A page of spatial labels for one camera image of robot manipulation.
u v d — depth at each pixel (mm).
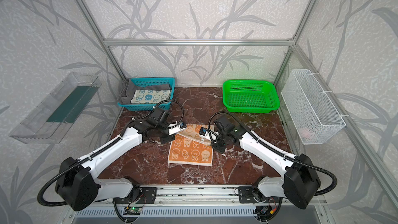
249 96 1048
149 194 739
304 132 732
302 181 402
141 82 1150
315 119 601
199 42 997
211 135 691
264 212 753
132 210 707
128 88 1021
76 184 396
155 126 617
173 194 752
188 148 891
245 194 734
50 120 632
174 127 706
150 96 1087
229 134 588
